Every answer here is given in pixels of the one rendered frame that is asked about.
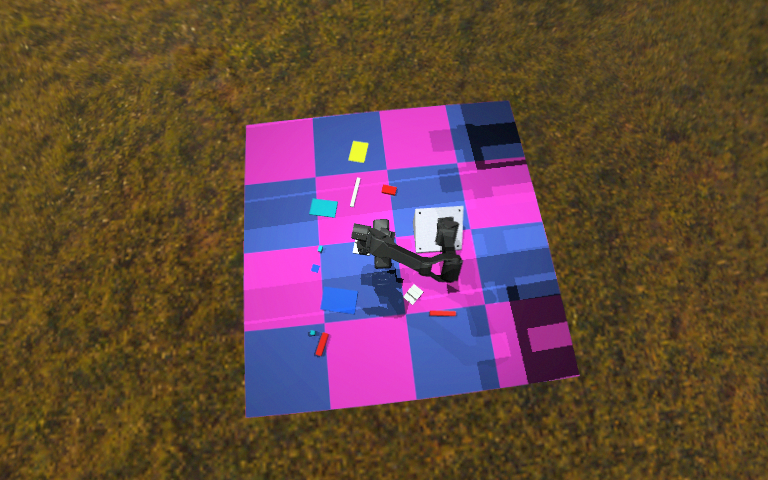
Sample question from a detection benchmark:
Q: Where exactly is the cyan flat plate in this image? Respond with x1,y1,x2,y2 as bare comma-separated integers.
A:
309,198,338,218

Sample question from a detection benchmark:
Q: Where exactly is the blue flat square plate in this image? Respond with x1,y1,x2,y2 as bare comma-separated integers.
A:
320,287,358,314

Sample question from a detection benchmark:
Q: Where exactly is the yellow rectangular block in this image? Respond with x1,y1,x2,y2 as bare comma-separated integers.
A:
348,141,368,162

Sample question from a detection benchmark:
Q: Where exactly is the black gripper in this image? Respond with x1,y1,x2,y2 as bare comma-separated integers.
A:
373,219,391,269

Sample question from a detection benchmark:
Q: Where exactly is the red rectangular bar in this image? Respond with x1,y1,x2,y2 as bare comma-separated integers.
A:
316,332,329,355

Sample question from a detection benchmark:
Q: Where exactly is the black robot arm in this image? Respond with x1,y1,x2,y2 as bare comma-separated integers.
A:
351,216,463,283

